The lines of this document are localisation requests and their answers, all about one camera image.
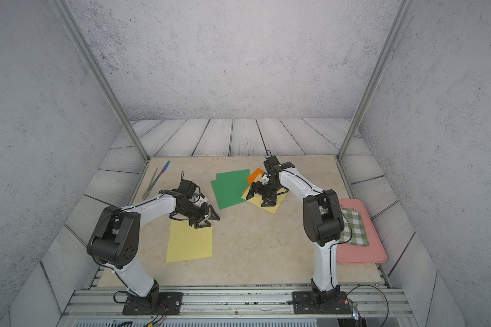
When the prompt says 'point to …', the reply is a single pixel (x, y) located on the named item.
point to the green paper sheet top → (232, 178)
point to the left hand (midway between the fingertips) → (218, 220)
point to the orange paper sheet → (254, 175)
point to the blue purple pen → (165, 167)
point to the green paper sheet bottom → (229, 191)
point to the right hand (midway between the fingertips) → (254, 200)
